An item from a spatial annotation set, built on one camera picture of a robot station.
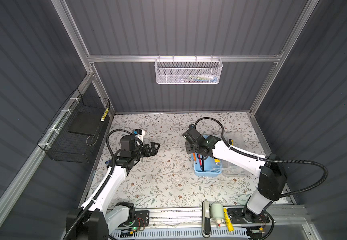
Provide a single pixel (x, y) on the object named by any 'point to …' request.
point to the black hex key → (202, 163)
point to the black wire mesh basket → (72, 135)
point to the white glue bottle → (217, 212)
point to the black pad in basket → (86, 122)
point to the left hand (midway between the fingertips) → (153, 145)
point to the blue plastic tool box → (206, 166)
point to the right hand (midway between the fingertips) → (191, 145)
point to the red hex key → (200, 162)
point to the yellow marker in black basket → (105, 112)
